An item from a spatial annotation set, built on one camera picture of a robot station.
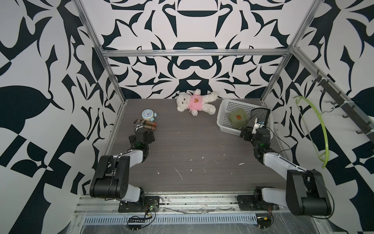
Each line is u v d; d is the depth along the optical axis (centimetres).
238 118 99
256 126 79
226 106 108
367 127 50
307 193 44
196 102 108
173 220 78
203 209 74
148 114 105
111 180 44
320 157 68
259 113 96
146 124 102
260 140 69
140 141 71
